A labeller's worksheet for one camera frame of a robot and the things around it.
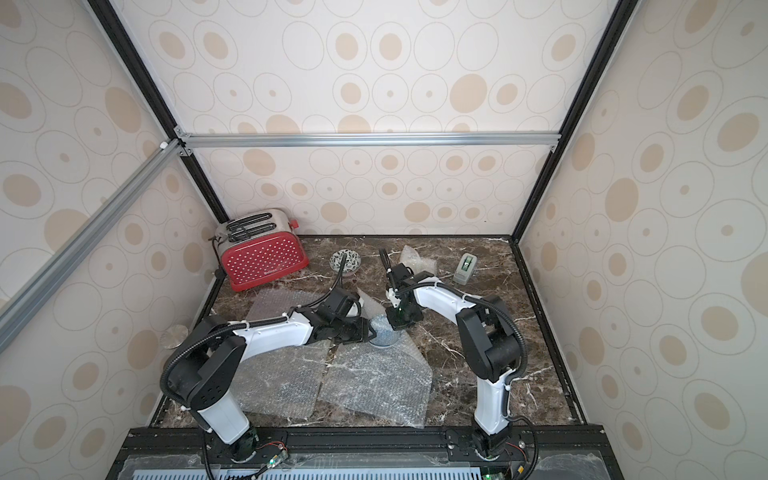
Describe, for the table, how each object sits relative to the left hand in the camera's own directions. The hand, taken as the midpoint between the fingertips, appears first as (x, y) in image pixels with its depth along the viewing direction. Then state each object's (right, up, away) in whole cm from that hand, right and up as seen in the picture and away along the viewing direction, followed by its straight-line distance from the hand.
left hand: (381, 335), depth 87 cm
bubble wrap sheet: (-27, -13, -4) cm, 30 cm away
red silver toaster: (-40, +27, +7) cm, 48 cm away
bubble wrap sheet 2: (+10, +23, +17) cm, 30 cm away
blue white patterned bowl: (+1, -1, +4) cm, 5 cm away
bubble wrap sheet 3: (+2, -13, -4) cm, 13 cm away
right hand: (+8, +2, +7) cm, 11 cm away
